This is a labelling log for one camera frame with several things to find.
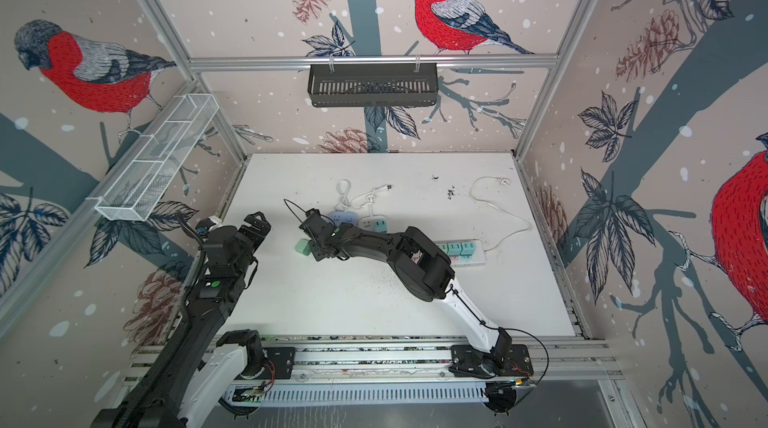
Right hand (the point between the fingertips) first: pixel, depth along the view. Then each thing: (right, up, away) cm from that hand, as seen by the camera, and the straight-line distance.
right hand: (320, 247), depth 96 cm
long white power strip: (+50, -2, -7) cm, 50 cm away
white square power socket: (+16, +8, +2) cm, 18 cm away
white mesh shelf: (-39, +21, -24) cm, 50 cm away
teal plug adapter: (+20, +7, -3) cm, 22 cm away
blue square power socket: (+7, +10, +2) cm, 12 cm away
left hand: (-14, +11, -16) cm, 24 cm away
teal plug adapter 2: (+46, +1, -9) cm, 47 cm away
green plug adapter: (-5, +1, -3) cm, 6 cm away
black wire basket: (+15, +56, +11) cm, 59 cm away
